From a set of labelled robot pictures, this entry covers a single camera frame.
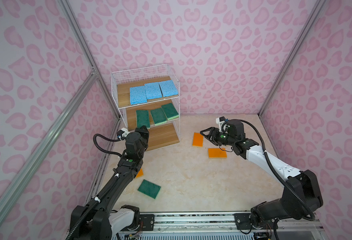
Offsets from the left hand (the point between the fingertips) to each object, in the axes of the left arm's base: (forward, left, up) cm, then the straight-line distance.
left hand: (147, 121), depth 77 cm
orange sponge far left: (-15, +8, -30) cm, 34 cm away
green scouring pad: (+10, -11, -3) cm, 15 cm away
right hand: (-4, -29, -6) cm, 30 cm away
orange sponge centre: (-3, -40, -28) cm, 49 cm away
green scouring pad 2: (+7, -4, -3) cm, 9 cm away
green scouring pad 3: (+4, +3, -2) cm, 6 cm away
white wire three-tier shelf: (+12, -3, -28) cm, 31 cm away
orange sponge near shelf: (+7, -28, -28) cm, 40 cm away
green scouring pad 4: (-25, +1, -28) cm, 38 cm away
